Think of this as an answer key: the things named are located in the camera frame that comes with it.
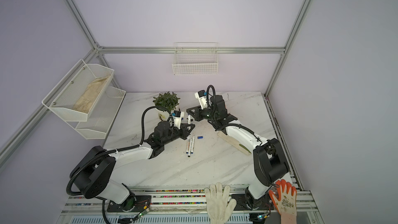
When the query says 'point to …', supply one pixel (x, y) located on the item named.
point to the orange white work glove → (285, 200)
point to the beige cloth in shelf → (84, 103)
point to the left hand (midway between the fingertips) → (193, 125)
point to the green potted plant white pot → (168, 100)
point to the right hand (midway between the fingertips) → (186, 111)
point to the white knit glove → (219, 209)
